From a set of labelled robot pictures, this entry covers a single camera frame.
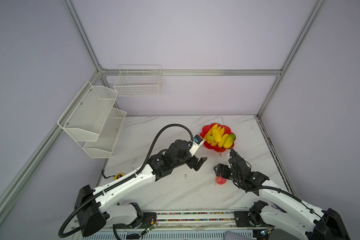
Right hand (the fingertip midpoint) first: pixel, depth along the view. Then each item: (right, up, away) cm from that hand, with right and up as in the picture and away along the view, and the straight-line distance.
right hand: (218, 169), depth 83 cm
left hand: (-12, +11, -11) cm, 20 cm away
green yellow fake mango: (+11, +14, +15) cm, 24 cm away
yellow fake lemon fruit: (+3, +18, +16) cm, 24 cm away
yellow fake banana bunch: (0, +14, +15) cm, 20 cm away
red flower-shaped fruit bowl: (-3, +23, +25) cm, 34 cm away
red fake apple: (+1, -6, -1) cm, 7 cm away
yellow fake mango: (+5, +12, +16) cm, 21 cm away
